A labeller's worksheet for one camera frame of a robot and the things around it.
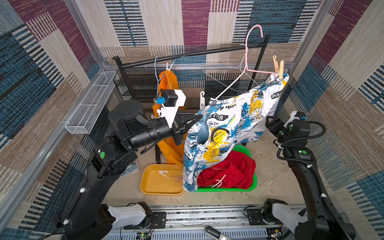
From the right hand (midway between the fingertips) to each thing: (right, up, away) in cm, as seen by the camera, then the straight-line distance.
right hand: (271, 122), depth 76 cm
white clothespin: (-57, -28, +11) cm, 65 cm away
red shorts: (-18, -24, -2) cm, 30 cm away
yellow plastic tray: (-57, -32, +9) cm, 66 cm away
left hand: (-37, +2, -32) cm, 49 cm away
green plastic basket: (-12, -15, +14) cm, 24 cm away
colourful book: (-74, -27, +11) cm, 80 cm away
